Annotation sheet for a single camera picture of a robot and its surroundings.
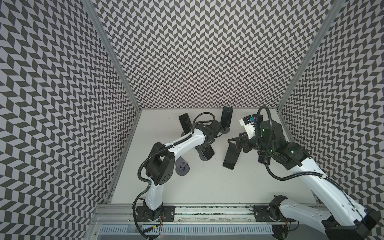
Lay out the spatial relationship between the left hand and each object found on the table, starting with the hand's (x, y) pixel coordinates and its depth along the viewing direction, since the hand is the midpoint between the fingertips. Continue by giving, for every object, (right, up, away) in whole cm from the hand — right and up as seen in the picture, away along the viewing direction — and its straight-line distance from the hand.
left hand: (206, 143), depth 88 cm
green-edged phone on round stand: (+15, +17, +13) cm, 26 cm away
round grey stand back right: (+14, +7, +17) cm, 24 cm away
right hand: (+12, +3, -19) cm, 23 cm away
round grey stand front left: (-13, -13, -6) cm, 20 cm away
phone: (+2, -6, +3) cm, 7 cm away
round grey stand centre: (-2, -8, -1) cm, 8 cm away
